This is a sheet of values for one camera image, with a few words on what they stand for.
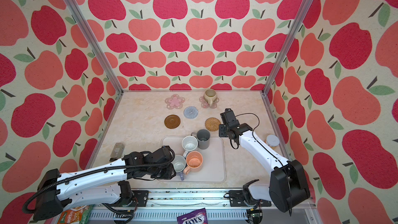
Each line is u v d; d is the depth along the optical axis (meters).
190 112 1.08
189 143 0.91
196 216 0.68
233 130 0.60
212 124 1.01
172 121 1.04
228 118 0.66
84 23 0.84
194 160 0.84
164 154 0.58
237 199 0.73
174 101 1.15
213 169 0.83
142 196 0.75
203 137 0.90
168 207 0.73
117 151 0.86
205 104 1.12
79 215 0.69
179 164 0.83
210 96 1.08
